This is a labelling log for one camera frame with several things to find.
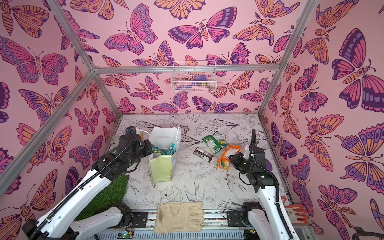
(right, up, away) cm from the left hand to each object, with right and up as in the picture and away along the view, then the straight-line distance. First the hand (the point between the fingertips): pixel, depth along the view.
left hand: (153, 142), depth 72 cm
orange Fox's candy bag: (+36, -10, +7) cm, 38 cm away
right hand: (+38, -7, +5) cm, 39 cm away
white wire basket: (+20, +39, +23) cm, 50 cm away
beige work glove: (+12, -38, +2) cm, 40 cm away
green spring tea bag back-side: (+34, -3, +27) cm, 43 cm away
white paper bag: (+3, -1, +15) cm, 15 cm away
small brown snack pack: (+25, -10, +23) cm, 36 cm away
